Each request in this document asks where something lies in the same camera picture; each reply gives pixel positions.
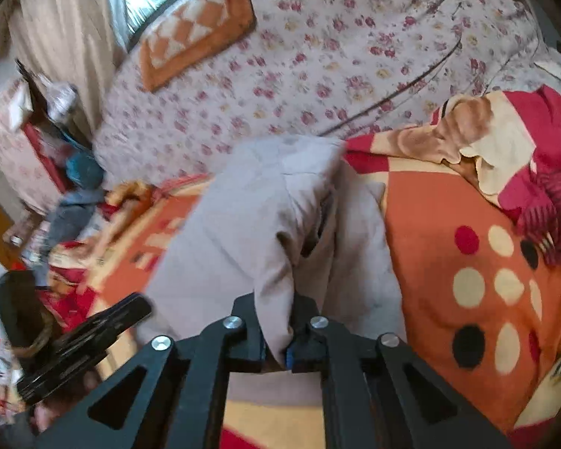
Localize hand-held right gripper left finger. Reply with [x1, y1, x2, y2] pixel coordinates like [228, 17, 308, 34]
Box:
[35, 292, 267, 449]

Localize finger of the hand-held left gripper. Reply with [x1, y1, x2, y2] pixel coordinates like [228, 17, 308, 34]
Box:
[60, 292, 153, 354]

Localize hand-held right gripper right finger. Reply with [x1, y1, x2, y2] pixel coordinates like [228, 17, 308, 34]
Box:
[285, 294, 512, 449]

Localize beige zip jacket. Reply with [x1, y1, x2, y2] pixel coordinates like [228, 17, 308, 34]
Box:
[138, 135, 407, 375]

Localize blue clothes pile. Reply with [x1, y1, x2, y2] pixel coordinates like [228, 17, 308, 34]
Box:
[42, 150, 106, 263]

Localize dark box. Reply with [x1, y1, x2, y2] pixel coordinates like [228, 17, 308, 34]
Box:
[0, 270, 52, 361]

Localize orange red printed blanket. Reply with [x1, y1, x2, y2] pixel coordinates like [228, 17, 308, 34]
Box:
[42, 85, 561, 449]

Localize floral quilt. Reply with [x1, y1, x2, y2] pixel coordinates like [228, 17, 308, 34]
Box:
[93, 0, 557, 188]

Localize beige curtain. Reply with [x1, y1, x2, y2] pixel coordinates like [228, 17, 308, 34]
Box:
[0, 0, 132, 136]

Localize orange checkered cushion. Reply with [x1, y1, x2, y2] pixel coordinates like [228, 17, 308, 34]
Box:
[138, 0, 257, 93]

